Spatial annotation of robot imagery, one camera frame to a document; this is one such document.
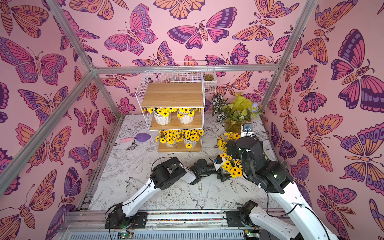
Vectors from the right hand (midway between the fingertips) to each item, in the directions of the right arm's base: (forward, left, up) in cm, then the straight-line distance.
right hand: (241, 140), depth 65 cm
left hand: (-1, -2, -27) cm, 27 cm away
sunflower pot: (-3, 0, -19) cm, 19 cm away
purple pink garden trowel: (+24, +61, -32) cm, 73 cm away
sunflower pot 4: (+15, +26, 0) cm, 30 cm away
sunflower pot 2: (+12, +5, -19) cm, 23 cm away
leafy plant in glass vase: (+27, -2, -13) cm, 30 cm away
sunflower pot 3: (+15, +38, -1) cm, 41 cm away
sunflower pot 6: (+15, +24, -18) cm, 34 cm away
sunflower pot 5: (+13, +35, -17) cm, 41 cm away
